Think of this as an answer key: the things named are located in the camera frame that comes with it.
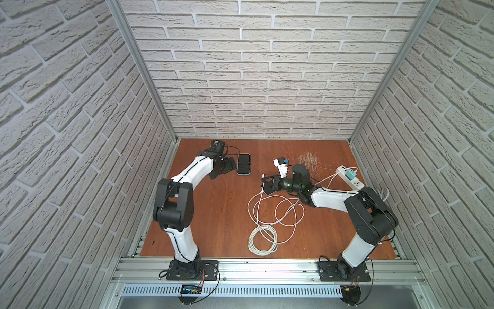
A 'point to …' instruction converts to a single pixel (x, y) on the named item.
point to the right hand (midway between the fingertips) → (257, 183)
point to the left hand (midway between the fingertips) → (225, 164)
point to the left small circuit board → (191, 289)
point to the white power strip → (355, 183)
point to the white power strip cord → (378, 192)
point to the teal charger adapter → (350, 174)
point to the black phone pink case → (243, 164)
